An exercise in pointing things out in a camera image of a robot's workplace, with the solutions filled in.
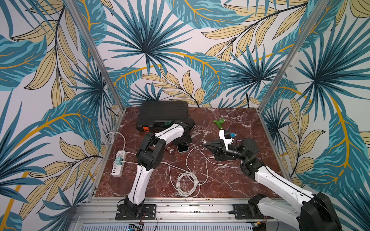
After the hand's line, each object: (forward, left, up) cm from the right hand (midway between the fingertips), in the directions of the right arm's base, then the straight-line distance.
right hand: (198, 152), depth 66 cm
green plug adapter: (+7, +44, -19) cm, 49 cm away
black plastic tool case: (+43, +28, -21) cm, 55 cm away
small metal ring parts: (+14, +14, -24) cm, 31 cm away
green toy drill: (+38, -21, -25) cm, 50 cm away
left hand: (+21, +7, -25) cm, 33 cm away
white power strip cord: (+25, +47, -23) cm, 58 cm away
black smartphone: (+15, +7, -23) cm, 28 cm away
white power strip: (+2, +45, -23) cm, 51 cm away
